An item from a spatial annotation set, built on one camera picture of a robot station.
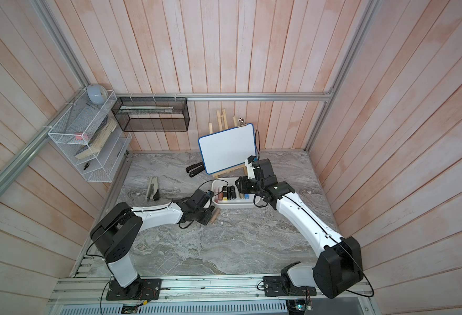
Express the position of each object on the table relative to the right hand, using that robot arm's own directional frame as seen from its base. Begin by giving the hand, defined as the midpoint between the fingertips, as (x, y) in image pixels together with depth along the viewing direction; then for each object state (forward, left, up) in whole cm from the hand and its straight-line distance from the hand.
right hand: (238, 181), depth 82 cm
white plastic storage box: (-13, -5, +5) cm, 15 cm away
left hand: (-8, +15, -20) cm, 26 cm away
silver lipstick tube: (+6, 0, -19) cm, 20 cm away
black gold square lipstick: (+5, +7, -18) cm, 20 cm away
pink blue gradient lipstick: (+4, -5, -18) cm, 19 cm away
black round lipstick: (+6, +2, -19) cm, 20 cm away
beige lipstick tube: (-6, +10, -19) cm, 22 cm away
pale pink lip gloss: (+3, +10, -18) cm, 21 cm away
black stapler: (+21, +24, -18) cm, 37 cm away
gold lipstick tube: (+4, -2, -18) cm, 18 cm away
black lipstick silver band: (+5, +4, -18) cm, 19 cm away
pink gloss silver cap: (+3, +8, -18) cm, 20 cm away
